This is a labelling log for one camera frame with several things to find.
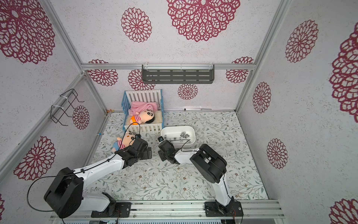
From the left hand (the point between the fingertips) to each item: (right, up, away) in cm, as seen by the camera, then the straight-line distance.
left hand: (143, 151), depth 89 cm
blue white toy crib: (-2, +40, +20) cm, 45 cm away
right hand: (+14, -1, +9) cm, 17 cm away
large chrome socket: (+27, +10, +15) cm, 32 cm away
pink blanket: (-9, +32, +21) cm, 39 cm away
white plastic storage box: (+25, +8, +14) cm, 30 cm away
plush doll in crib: (-1, +23, +11) cm, 26 cm away
